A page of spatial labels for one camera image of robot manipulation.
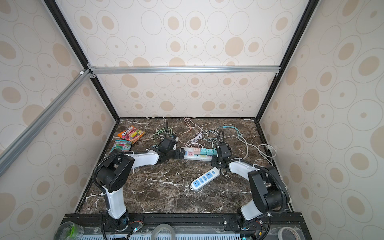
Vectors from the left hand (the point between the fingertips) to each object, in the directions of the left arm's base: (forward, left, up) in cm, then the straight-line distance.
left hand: (183, 148), depth 97 cm
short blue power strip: (-20, -13, -1) cm, 24 cm away
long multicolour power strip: (-3, -4, -2) cm, 6 cm away
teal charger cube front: (-4, -13, +3) cm, 14 cm away
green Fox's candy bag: (+3, +40, -1) cm, 41 cm away
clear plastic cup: (-46, +48, +4) cm, 66 cm away
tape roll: (-44, -49, 0) cm, 66 cm away
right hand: (-6, -21, -2) cm, 22 cm away
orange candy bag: (+13, +38, -1) cm, 40 cm away
